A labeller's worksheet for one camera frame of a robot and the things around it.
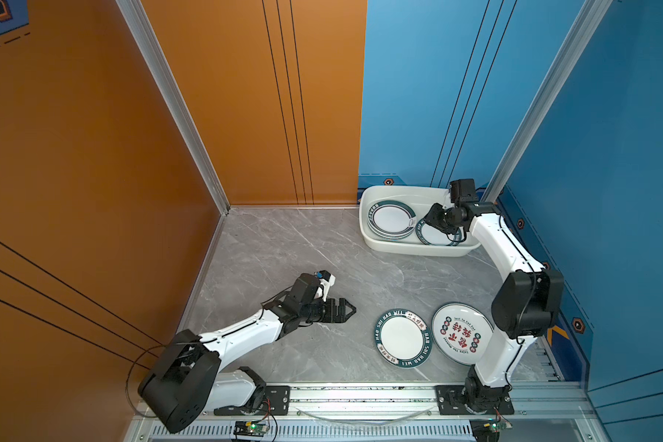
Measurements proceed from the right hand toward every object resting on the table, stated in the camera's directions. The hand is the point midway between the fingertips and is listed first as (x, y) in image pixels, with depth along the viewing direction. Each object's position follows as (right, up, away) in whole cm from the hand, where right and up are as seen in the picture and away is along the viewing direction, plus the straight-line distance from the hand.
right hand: (426, 219), depth 92 cm
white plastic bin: (+7, +10, +32) cm, 34 cm away
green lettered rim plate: (-10, -37, -8) cm, 39 cm away
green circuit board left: (-52, -55, -21) cm, 79 cm away
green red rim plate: (-8, 0, +21) cm, 22 cm away
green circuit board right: (+9, -55, -21) cm, 60 cm away
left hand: (-27, -28, -9) cm, 40 cm away
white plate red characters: (+9, -36, -7) cm, 37 cm away
